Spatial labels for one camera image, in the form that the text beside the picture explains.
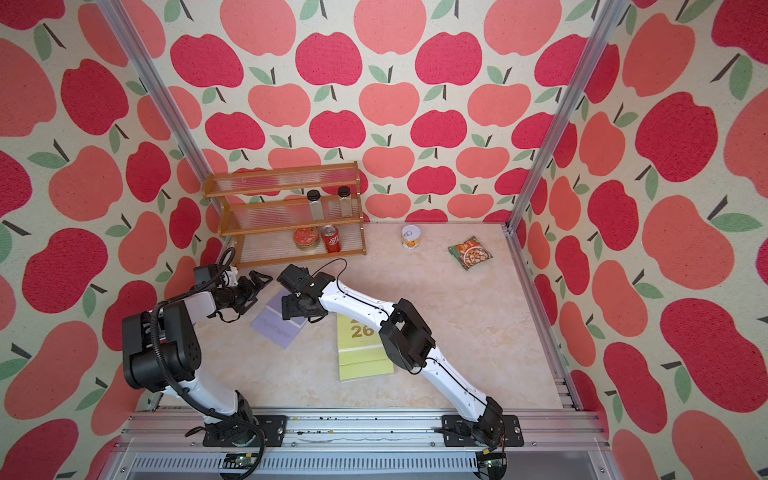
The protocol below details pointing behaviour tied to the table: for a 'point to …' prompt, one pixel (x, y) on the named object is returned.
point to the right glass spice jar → (344, 193)
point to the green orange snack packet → (470, 252)
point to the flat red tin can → (305, 237)
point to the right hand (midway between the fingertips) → (296, 315)
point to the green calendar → (361, 352)
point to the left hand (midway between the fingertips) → (265, 289)
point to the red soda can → (331, 238)
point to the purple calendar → (271, 322)
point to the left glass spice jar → (316, 205)
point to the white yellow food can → (411, 236)
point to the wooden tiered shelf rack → (290, 215)
